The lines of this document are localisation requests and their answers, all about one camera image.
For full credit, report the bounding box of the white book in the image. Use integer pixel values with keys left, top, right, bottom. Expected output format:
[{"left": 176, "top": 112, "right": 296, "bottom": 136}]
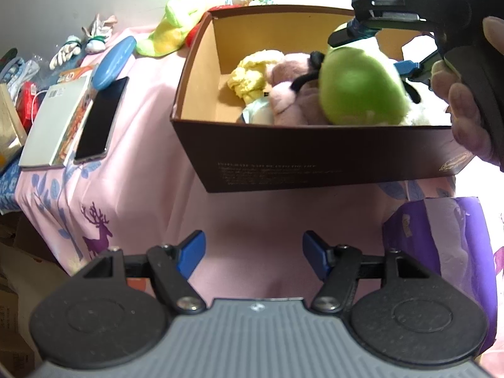
[{"left": 19, "top": 74, "right": 93, "bottom": 170}]

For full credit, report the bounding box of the red soft toy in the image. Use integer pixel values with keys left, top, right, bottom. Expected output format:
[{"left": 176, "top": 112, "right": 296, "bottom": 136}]
[{"left": 185, "top": 6, "right": 234, "bottom": 49}]

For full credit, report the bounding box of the pink printed bed sheet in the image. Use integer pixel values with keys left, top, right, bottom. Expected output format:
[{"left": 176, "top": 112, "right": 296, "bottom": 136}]
[{"left": 18, "top": 24, "right": 504, "bottom": 378}]

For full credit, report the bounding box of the orange printed book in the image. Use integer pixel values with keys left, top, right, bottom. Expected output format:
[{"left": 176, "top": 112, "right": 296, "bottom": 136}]
[{"left": 51, "top": 66, "right": 100, "bottom": 167}]

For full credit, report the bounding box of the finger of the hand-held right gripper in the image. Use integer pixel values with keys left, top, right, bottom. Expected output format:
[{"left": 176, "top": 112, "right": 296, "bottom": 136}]
[
  {"left": 394, "top": 47, "right": 445, "bottom": 84},
  {"left": 329, "top": 18, "right": 381, "bottom": 48}
]

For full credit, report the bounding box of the blue patterned cloth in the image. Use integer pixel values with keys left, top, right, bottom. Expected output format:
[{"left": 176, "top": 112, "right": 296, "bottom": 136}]
[{"left": 0, "top": 163, "right": 21, "bottom": 215}]

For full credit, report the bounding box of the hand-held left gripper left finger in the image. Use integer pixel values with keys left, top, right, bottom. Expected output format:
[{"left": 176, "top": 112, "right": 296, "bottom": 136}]
[{"left": 81, "top": 230, "right": 206, "bottom": 316}]

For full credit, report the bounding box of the green plush toy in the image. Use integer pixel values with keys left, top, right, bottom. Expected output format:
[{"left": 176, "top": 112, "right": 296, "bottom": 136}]
[{"left": 291, "top": 24, "right": 451, "bottom": 127}]

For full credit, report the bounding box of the pale blue cloth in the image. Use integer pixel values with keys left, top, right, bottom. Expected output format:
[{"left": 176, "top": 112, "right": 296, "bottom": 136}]
[{"left": 241, "top": 100, "right": 273, "bottom": 124}]

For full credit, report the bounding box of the black smartphone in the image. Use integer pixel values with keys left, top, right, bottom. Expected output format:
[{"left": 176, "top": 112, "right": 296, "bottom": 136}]
[{"left": 74, "top": 76, "right": 130, "bottom": 164}]

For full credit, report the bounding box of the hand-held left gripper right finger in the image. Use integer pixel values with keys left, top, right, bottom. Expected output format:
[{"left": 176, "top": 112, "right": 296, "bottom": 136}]
[{"left": 302, "top": 230, "right": 428, "bottom": 315}]

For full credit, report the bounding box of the white knotted rope toy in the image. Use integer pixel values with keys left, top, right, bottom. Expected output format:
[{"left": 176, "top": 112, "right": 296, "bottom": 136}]
[{"left": 49, "top": 35, "right": 82, "bottom": 70}]

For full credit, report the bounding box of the lime yellow plush toy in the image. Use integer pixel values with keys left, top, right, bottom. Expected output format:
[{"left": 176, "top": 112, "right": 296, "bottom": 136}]
[{"left": 136, "top": 0, "right": 206, "bottom": 58}]

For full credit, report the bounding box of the blue oval case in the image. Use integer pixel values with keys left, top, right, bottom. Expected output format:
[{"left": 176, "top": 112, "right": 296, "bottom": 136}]
[{"left": 90, "top": 35, "right": 137, "bottom": 89}]

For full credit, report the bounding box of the brown cardboard shoe box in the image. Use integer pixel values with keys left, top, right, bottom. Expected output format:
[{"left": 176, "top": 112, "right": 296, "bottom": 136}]
[{"left": 170, "top": 5, "right": 475, "bottom": 193}]

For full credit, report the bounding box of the blue and white packet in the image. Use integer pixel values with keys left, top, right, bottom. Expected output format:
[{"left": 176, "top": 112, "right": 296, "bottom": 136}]
[{"left": 0, "top": 49, "right": 41, "bottom": 99}]

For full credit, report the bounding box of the purple tissue pack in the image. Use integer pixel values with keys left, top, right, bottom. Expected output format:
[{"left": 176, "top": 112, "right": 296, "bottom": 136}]
[{"left": 384, "top": 196, "right": 495, "bottom": 347}]

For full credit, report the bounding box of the person's right hand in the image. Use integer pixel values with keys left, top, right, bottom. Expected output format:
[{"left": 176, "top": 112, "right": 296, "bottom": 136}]
[{"left": 431, "top": 16, "right": 504, "bottom": 172}]

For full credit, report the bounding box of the red packet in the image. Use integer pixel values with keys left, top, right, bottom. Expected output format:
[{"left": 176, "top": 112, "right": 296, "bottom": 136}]
[{"left": 16, "top": 81, "right": 41, "bottom": 131}]

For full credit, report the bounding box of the pink plush toy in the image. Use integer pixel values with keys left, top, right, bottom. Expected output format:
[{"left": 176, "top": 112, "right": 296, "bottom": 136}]
[{"left": 267, "top": 52, "right": 328, "bottom": 125}]

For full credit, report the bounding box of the gold paper bag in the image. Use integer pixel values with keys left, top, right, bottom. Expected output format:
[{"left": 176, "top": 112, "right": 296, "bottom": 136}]
[{"left": 0, "top": 84, "right": 29, "bottom": 171}]

